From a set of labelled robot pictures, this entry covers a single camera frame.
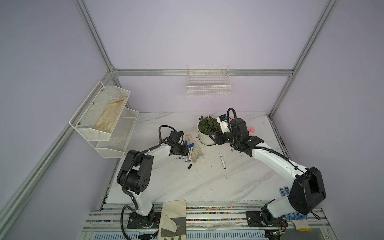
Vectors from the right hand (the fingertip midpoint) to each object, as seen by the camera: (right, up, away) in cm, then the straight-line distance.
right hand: (211, 133), depth 81 cm
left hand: (-17, -12, +15) cm, 25 cm away
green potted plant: (-3, +3, +9) cm, 10 cm away
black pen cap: (-12, -22, +12) cm, 27 cm away
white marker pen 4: (-12, -13, +17) cm, 24 cm away
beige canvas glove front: (-20, -43, -9) cm, 48 cm away
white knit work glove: (-8, -12, +19) cm, 24 cm away
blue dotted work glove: (+44, -44, -7) cm, 62 cm away
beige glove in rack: (-55, +10, -2) cm, 56 cm away
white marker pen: (-19, -16, +14) cm, 29 cm away
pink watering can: (+29, +2, +17) cm, 33 cm away
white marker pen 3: (-14, -13, +16) cm, 25 cm away
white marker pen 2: (-16, -8, +21) cm, 27 cm away
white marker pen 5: (+9, -18, +14) cm, 24 cm away
